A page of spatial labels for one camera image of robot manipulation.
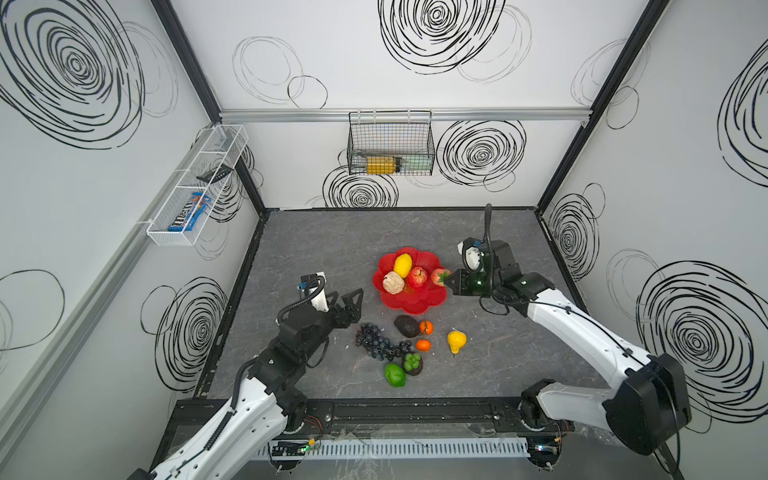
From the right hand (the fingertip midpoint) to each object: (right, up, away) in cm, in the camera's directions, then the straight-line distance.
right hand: (444, 279), depth 80 cm
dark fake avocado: (-10, -14, +4) cm, 18 cm away
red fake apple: (-6, -1, +13) cm, 15 cm away
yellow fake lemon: (-10, +2, +16) cm, 19 cm away
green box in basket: (-7, +33, +6) cm, 35 cm away
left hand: (-24, -3, -6) cm, 25 cm away
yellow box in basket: (-18, +33, +7) cm, 38 cm away
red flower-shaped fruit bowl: (-7, -9, +13) cm, 17 cm away
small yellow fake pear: (+4, -18, +2) cm, 18 cm away
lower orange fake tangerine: (-6, -19, +2) cm, 20 cm away
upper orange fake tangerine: (-4, -15, +6) cm, 17 cm away
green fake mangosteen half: (-9, -22, -3) cm, 24 cm away
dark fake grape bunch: (-18, -19, 0) cm, 26 cm away
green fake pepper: (-14, -25, -3) cm, 28 cm away
